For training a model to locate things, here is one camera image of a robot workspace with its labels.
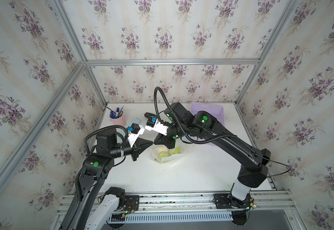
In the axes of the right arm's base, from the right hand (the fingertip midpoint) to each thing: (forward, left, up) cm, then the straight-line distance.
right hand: (158, 140), depth 63 cm
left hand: (-2, +3, -1) cm, 3 cm away
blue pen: (+34, +33, -20) cm, 52 cm away
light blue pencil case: (+32, +26, -29) cm, 51 cm away
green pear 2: (+3, -1, -20) cm, 20 cm away
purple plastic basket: (+49, -42, -32) cm, 72 cm away
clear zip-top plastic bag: (-1, -6, -17) cm, 18 cm away
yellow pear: (+8, +1, -25) cm, 26 cm away
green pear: (+7, -9, -23) cm, 26 cm away
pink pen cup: (+29, +30, -24) cm, 49 cm away
